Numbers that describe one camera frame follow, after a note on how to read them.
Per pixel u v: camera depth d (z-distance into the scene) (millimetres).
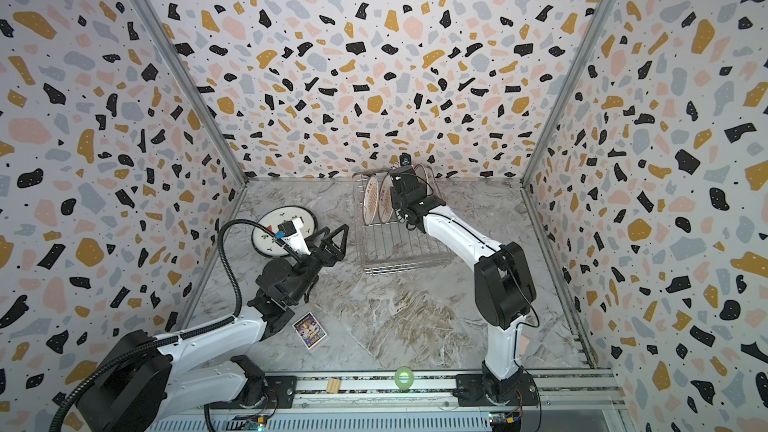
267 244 1003
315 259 688
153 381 402
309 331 818
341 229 715
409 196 689
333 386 745
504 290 492
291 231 673
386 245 1001
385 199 1061
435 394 752
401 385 753
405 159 787
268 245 999
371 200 1094
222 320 533
